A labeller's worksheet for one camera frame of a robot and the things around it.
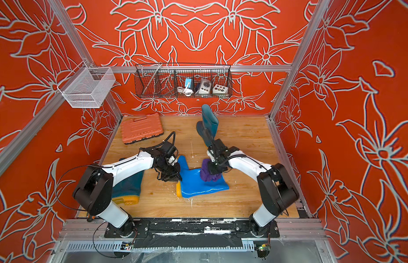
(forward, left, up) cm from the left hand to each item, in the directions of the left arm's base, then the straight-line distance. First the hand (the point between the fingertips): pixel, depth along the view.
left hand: (183, 178), depth 83 cm
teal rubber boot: (+28, -12, +9) cm, 31 cm away
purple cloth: (+3, -12, 0) cm, 12 cm away
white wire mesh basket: (+37, +57, +28) cm, 74 cm away
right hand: (+5, -12, 0) cm, 13 cm away
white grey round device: (+44, -9, +27) cm, 52 cm away
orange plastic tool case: (+33, +36, -1) cm, 49 cm away
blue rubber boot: (-1, -5, -3) cm, 6 cm away
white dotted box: (+46, -17, +24) cm, 55 cm away
